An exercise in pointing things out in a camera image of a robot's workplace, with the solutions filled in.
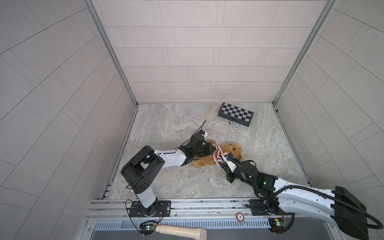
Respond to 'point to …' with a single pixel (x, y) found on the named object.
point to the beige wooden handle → (199, 233)
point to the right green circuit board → (276, 225)
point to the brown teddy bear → (208, 161)
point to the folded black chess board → (235, 114)
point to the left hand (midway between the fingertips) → (220, 148)
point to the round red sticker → (240, 217)
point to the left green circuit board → (147, 227)
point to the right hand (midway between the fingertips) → (219, 168)
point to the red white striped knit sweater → (217, 154)
